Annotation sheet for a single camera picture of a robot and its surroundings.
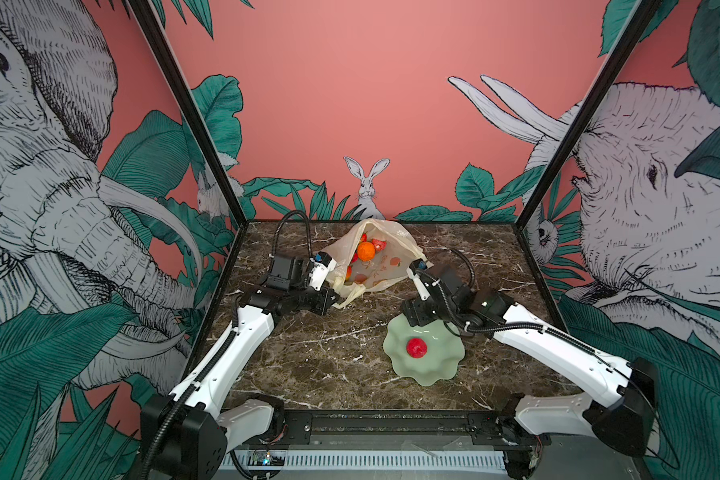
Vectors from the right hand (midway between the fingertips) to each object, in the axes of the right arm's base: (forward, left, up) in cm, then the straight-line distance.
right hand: (408, 300), depth 77 cm
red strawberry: (+33, +7, -16) cm, 37 cm away
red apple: (-7, -3, -14) cm, 16 cm away
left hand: (+2, +18, 0) cm, 18 cm away
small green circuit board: (-33, +35, -18) cm, 51 cm away
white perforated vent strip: (-33, +10, -19) cm, 40 cm away
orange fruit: (+27, +12, -13) cm, 33 cm away
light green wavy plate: (-6, -12, -19) cm, 23 cm away
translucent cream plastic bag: (+21, +16, -19) cm, 32 cm away
